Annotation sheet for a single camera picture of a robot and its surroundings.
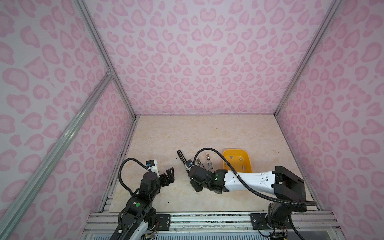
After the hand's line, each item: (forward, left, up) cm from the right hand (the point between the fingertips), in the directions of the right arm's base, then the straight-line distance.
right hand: (193, 178), depth 80 cm
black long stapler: (+16, +8, -6) cm, 19 cm away
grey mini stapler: (+10, -4, -5) cm, 12 cm away
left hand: (+4, +14, +4) cm, 15 cm away
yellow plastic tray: (+16, -29, -8) cm, 34 cm away
